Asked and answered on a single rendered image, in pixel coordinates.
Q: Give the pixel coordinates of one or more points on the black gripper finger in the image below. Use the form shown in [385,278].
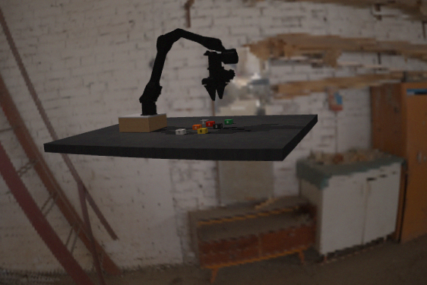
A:
[211,89]
[220,90]

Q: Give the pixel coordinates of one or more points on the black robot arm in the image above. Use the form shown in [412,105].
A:
[164,44]

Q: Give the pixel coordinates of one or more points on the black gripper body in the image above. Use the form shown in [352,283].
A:
[213,79]

